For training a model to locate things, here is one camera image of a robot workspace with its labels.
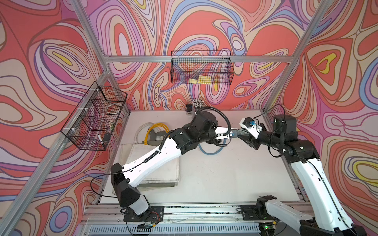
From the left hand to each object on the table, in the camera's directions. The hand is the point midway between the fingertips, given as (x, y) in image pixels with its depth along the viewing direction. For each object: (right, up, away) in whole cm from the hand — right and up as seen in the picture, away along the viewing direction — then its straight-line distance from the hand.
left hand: (223, 125), depth 67 cm
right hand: (+9, -4, +1) cm, 10 cm away
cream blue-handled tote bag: (-2, -16, +29) cm, 33 cm away
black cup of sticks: (-10, +14, +32) cm, 36 cm away
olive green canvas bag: (-27, -29, +14) cm, 42 cm away
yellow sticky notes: (-8, +29, +24) cm, 38 cm away
